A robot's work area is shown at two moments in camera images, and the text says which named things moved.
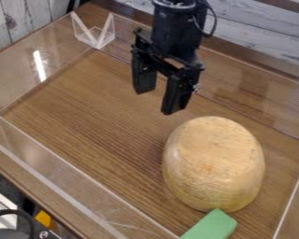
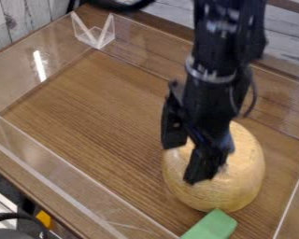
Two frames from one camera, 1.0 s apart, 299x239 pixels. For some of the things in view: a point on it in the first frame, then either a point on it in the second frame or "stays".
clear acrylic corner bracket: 93,36 stays
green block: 216,225 stays
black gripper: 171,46 -> 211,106
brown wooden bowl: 214,164 stays
